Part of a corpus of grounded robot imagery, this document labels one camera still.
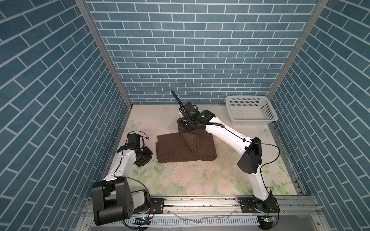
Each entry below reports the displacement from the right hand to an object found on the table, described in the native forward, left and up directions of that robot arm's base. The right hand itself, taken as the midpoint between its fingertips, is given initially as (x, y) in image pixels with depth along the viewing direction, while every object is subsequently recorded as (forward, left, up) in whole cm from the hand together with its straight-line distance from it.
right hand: (176, 127), depth 82 cm
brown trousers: (-9, -6, -6) cm, 13 cm away
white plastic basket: (+37, -54, -21) cm, 69 cm away
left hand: (-12, +15, -14) cm, 24 cm away
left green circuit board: (-44, +12, -24) cm, 51 cm away
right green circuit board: (-38, -50, -21) cm, 67 cm away
